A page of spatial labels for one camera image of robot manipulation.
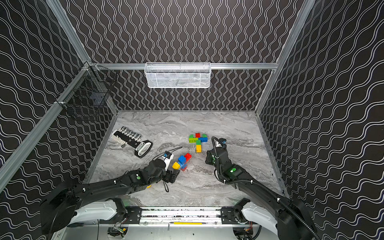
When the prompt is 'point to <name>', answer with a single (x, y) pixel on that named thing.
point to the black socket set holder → (126, 137)
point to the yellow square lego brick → (198, 148)
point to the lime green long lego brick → (193, 140)
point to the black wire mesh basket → (91, 86)
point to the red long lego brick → (188, 156)
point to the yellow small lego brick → (176, 166)
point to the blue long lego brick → (203, 139)
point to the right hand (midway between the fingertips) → (209, 151)
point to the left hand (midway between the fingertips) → (177, 171)
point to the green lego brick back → (204, 135)
